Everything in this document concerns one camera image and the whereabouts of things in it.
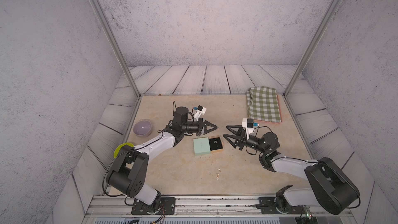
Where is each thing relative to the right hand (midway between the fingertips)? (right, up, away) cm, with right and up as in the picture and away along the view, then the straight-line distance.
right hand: (227, 132), depth 73 cm
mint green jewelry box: (-12, -11, +17) cm, 24 cm away
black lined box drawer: (-4, -10, +20) cm, 23 cm away
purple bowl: (-49, -2, +26) cm, 56 cm away
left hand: (-4, +1, +2) cm, 5 cm away
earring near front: (-4, -25, +9) cm, 27 cm away
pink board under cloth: (+42, +7, +35) cm, 56 cm away
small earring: (-3, -22, +12) cm, 25 cm away
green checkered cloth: (+32, +14, +41) cm, 54 cm away
